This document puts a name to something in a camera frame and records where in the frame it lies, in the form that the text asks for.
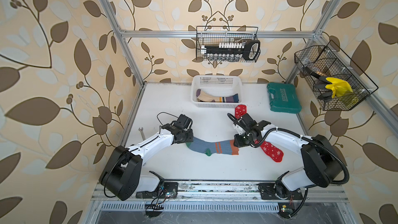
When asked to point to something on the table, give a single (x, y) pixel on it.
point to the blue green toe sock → (234, 150)
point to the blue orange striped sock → (209, 148)
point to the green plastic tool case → (283, 97)
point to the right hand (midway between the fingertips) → (236, 143)
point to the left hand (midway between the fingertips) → (188, 135)
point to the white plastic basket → (215, 91)
